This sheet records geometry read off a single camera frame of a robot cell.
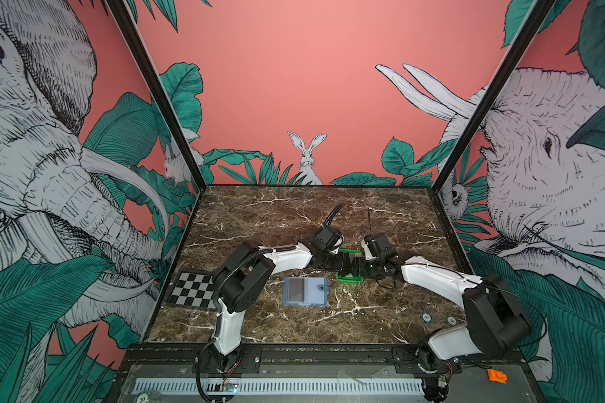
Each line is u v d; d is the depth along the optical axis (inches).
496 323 17.1
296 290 34.7
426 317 32.5
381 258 27.5
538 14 27.5
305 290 34.7
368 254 31.7
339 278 35.3
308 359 29.6
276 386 27.6
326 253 31.0
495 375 27.6
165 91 35.0
